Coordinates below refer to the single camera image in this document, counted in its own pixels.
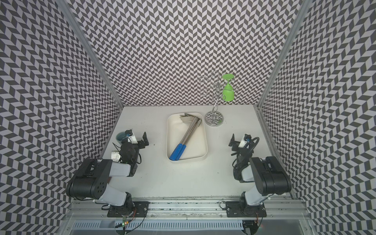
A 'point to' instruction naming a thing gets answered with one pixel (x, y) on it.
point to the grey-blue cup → (119, 135)
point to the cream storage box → (196, 147)
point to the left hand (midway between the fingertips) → (138, 134)
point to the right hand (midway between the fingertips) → (241, 137)
